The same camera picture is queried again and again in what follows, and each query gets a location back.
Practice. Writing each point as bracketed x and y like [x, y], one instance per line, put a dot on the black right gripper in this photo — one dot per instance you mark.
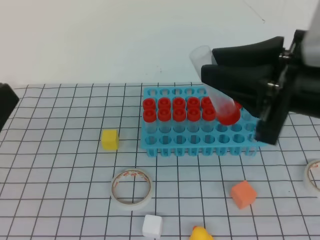
[297, 88]

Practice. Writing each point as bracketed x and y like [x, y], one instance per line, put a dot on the clear tube red cap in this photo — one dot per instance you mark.
[227, 112]

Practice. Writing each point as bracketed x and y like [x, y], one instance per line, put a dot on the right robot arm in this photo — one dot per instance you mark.
[312, 32]

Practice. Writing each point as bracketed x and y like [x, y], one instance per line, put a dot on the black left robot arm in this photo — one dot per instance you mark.
[8, 102]

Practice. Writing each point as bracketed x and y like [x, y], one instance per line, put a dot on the racked tube row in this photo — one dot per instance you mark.
[206, 102]
[149, 103]
[178, 103]
[179, 120]
[164, 117]
[193, 117]
[193, 102]
[150, 120]
[164, 103]
[208, 117]

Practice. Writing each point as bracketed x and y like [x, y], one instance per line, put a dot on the blue test tube rack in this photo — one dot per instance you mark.
[168, 138]

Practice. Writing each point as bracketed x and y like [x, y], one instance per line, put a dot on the white grid-pattern cloth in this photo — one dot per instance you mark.
[55, 175]

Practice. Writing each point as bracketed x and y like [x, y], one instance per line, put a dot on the white tape roll right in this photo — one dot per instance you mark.
[309, 177]

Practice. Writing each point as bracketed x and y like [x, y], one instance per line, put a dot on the white tape roll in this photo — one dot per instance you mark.
[123, 187]
[309, 177]

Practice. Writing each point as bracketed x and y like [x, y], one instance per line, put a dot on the orange foam cube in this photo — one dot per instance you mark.
[243, 194]

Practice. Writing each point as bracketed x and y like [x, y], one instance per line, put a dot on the yellow foam cube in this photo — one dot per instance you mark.
[110, 139]

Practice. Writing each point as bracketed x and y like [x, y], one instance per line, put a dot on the yellow rubber duck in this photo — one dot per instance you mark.
[200, 233]

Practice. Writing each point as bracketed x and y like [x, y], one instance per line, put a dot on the white tape roll left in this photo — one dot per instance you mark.
[123, 187]

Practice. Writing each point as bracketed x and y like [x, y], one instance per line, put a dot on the white foam cube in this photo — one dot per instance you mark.
[152, 226]

